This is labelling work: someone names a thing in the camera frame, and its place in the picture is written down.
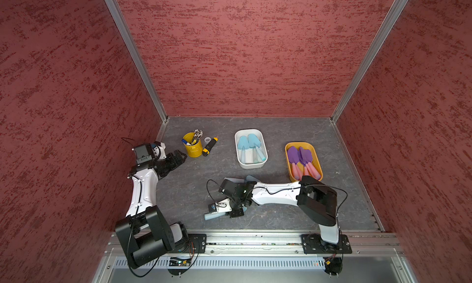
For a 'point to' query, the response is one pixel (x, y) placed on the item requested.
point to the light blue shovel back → (255, 158)
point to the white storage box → (251, 148)
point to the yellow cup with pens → (193, 144)
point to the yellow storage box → (314, 160)
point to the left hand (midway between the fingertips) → (180, 163)
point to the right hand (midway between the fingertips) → (229, 211)
